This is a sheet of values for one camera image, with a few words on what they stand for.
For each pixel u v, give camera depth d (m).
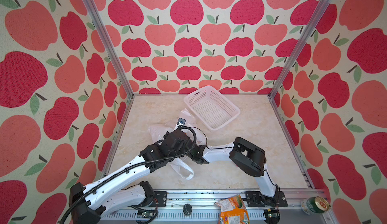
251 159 0.51
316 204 0.64
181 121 0.63
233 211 0.68
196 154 0.70
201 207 0.73
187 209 0.64
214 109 1.11
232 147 0.55
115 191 0.44
